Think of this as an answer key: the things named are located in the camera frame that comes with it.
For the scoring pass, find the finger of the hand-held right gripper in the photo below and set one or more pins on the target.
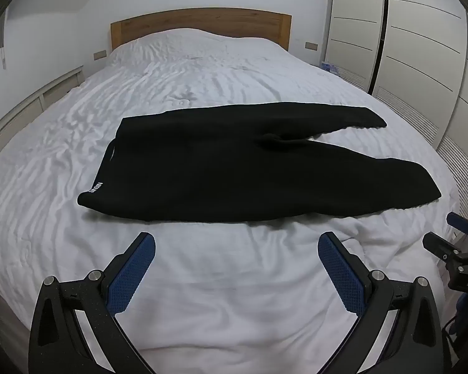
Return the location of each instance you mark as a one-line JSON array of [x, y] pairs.
[[466, 224], [440, 245]]

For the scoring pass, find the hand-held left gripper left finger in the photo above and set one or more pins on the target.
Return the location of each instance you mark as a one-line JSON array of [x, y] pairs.
[[138, 265]]

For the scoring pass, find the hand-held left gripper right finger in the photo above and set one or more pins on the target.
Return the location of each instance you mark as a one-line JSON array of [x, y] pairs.
[[339, 268]]

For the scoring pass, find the black pants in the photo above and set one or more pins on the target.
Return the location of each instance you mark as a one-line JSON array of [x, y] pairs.
[[226, 163]]

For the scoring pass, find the white wardrobe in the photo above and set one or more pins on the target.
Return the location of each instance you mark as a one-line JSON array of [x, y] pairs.
[[417, 46]]

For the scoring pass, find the small blue item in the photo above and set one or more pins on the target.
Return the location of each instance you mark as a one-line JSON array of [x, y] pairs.
[[328, 66]]

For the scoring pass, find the bed with white duvet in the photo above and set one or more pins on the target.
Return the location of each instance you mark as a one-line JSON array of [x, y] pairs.
[[202, 70]]

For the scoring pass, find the wooden headboard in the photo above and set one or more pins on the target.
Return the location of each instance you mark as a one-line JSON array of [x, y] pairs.
[[140, 27]]

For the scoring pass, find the beige wall plate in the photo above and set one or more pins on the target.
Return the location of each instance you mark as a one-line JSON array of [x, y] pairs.
[[311, 45], [100, 54]]

